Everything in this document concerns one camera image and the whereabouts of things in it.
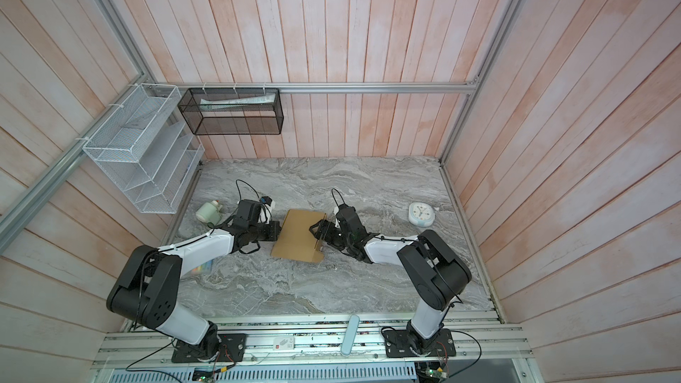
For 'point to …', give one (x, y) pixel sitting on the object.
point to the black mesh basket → (232, 111)
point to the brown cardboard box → (295, 241)
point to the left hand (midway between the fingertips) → (281, 233)
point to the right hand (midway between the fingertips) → (315, 232)
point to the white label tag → (284, 343)
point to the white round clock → (421, 214)
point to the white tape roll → (209, 212)
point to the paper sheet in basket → (230, 103)
